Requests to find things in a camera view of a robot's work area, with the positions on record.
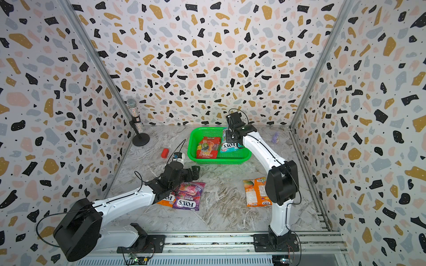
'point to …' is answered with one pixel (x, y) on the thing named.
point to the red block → (165, 153)
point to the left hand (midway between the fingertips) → (194, 167)
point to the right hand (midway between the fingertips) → (232, 136)
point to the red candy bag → (208, 147)
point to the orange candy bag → (255, 193)
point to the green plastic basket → (228, 158)
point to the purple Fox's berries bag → (188, 195)
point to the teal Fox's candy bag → (227, 147)
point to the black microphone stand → (141, 139)
